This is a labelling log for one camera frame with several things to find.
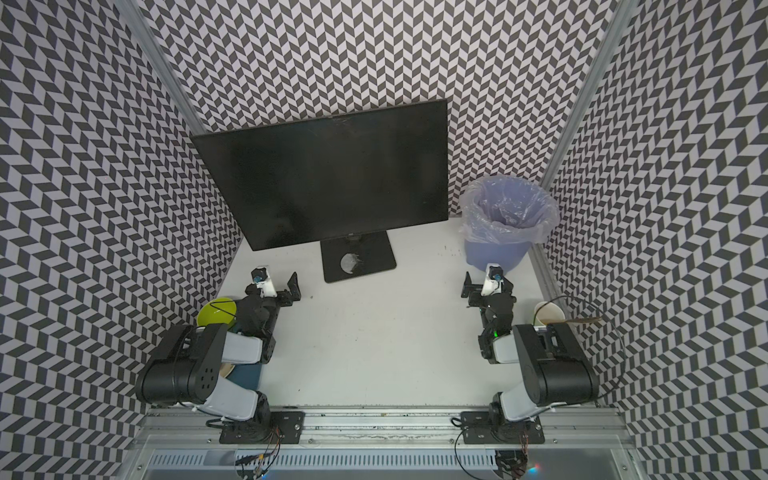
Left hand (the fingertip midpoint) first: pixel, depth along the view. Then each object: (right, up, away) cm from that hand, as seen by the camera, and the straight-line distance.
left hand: (280, 275), depth 91 cm
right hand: (+62, 0, 0) cm, 62 cm away
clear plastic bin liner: (+73, +21, +7) cm, 76 cm away
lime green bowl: (-20, -11, +1) cm, 23 cm away
